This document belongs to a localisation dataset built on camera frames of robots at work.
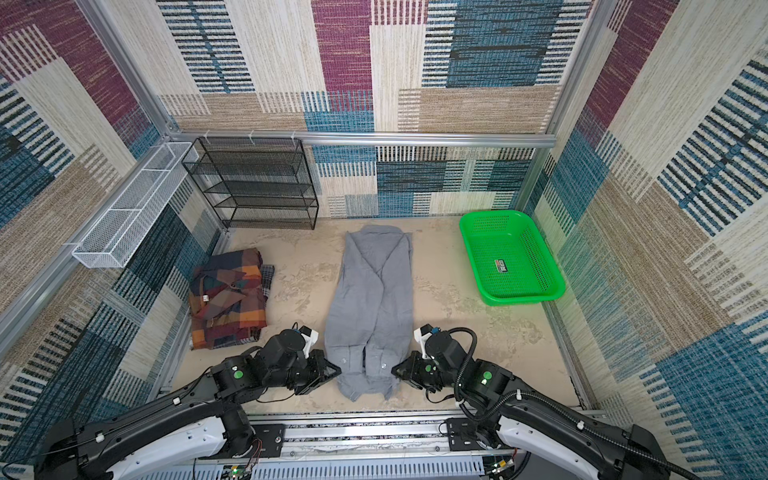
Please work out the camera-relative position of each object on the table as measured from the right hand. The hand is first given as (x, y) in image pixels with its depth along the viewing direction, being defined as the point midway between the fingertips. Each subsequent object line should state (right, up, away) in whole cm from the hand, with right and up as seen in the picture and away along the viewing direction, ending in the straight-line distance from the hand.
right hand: (393, 377), depth 74 cm
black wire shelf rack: (-50, +55, +38) cm, 84 cm away
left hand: (-12, +2, -1) cm, 12 cm away
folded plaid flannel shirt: (-49, +17, +16) cm, 54 cm away
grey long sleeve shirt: (-7, +11, +19) cm, 23 cm away
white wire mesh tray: (-65, +33, -3) cm, 73 cm away
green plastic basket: (+41, +27, +35) cm, 60 cm away
